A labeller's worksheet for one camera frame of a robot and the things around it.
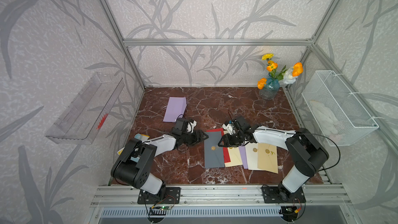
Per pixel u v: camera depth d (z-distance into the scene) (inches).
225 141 31.6
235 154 34.6
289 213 28.2
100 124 24.8
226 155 34.0
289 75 32.0
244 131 28.3
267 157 33.5
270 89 41.7
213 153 34.2
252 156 34.3
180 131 28.9
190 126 30.9
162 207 27.8
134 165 17.5
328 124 29.8
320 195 29.6
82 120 26.8
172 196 28.7
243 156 34.1
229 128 33.2
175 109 42.5
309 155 18.2
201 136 32.1
